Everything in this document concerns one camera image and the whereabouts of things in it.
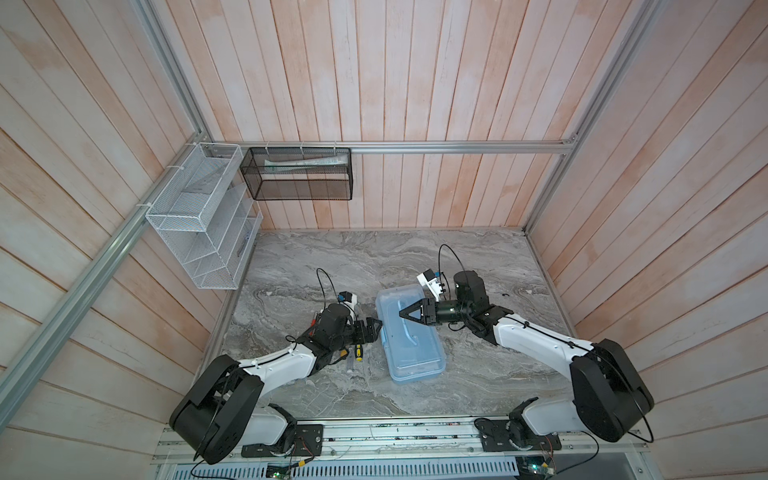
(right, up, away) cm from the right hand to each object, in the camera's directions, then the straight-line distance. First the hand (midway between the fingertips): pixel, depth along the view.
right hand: (403, 316), depth 78 cm
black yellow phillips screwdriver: (-12, -12, +8) cm, 19 cm away
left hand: (-9, -6, +9) cm, 14 cm away
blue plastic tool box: (+3, -10, 0) cm, 10 cm away
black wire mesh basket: (-35, +46, +26) cm, 63 cm away
